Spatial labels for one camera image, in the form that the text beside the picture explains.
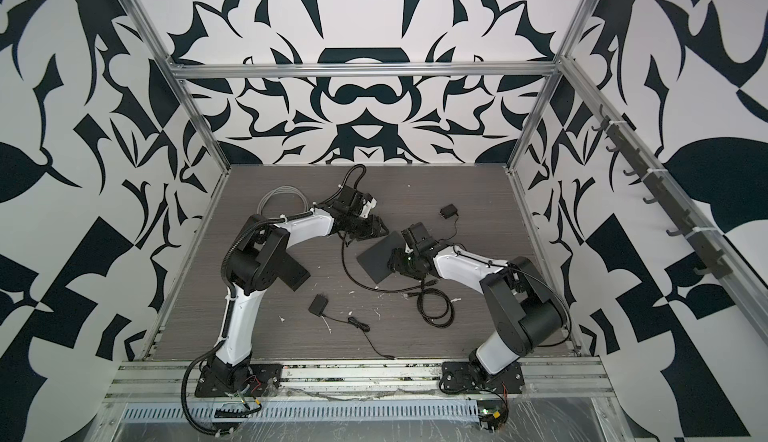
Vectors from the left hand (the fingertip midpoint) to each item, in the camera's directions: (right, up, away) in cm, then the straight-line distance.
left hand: (387, 228), depth 98 cm
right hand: (+2, -10, -7) cm, 12 cm away
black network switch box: (-4, -10, -3) cm, 11 cm away
